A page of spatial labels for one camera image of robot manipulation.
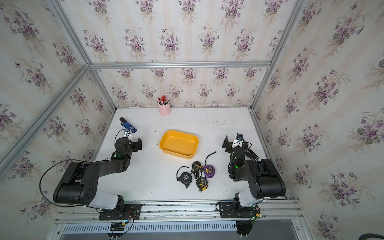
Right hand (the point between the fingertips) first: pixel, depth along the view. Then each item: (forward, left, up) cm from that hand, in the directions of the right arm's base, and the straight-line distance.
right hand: (236, 138), depth 90 cm
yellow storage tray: (+1, +36, -10) cm, 37 cm away
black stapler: (-6, -9, -8) cm, 13 cm away
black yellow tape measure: (-16, +24, -7) cm, 30 cm away
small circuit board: (-45, +63, -12) cm, 78 cm away
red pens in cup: (+33, +50, 0) cm, 60 cm away
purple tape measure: (-18, +17, -7) cm, 25 cm away
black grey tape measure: (-23, +30, -6) cm, 38 cm away
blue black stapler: (+15, +75, -7) cm, 77 cm away
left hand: (0, +65, -2) cm, 65 cm away
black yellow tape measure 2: (-25, +21, -7) cm, 34 cm away
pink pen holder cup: (+28, +50, -6) cm, 57 cm away
